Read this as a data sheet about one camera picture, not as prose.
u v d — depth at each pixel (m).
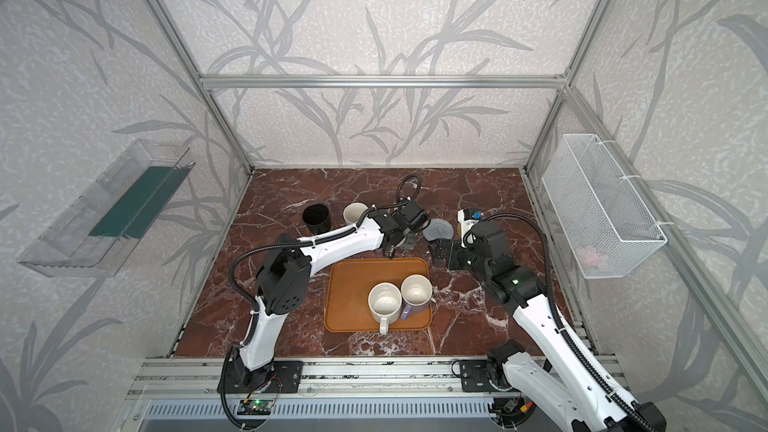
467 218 0.67
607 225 0.61
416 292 0.87
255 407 0.71
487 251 0.54
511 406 0.75
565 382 0.43
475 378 0.73
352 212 0.95
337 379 0.75
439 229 1.01
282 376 0.73
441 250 0.67
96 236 0.63
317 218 0.93
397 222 0.67
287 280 0.52
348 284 0.86
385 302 0.85
